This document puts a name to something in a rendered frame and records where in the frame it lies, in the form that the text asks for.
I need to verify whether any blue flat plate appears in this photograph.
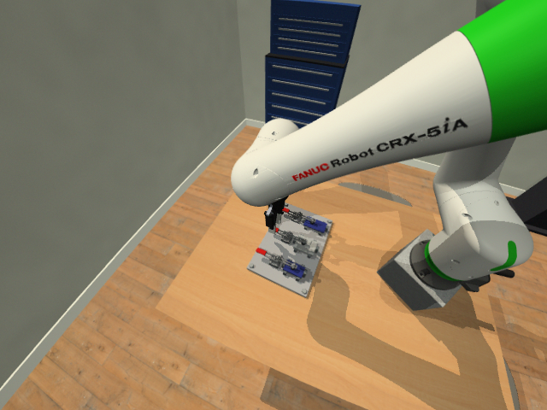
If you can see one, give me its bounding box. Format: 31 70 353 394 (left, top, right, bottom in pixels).
303 220 327 234

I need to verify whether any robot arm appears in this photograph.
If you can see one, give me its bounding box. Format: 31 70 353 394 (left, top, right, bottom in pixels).
231 0 547 292

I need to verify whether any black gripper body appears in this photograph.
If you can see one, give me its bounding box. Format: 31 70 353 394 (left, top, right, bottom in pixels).
272 196 288 209

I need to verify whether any blue rectangular plate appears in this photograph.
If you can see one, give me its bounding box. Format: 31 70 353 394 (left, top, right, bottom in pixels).
283 263 305 279

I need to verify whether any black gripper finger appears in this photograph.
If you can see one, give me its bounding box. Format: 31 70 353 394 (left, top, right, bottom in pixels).
276 201 285 225
264 202 281 234

